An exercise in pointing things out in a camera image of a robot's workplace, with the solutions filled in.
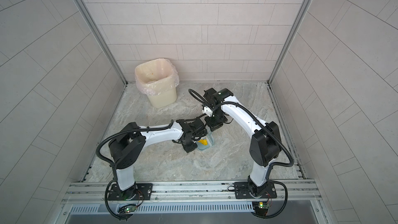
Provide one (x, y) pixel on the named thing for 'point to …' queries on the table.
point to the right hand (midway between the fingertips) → (211, 129)
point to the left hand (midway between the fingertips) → (194, 145)
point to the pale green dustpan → (201, 146)
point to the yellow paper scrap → (203, 141)
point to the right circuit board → (261, 208)
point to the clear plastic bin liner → (156, 76)
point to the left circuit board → (127, 208)
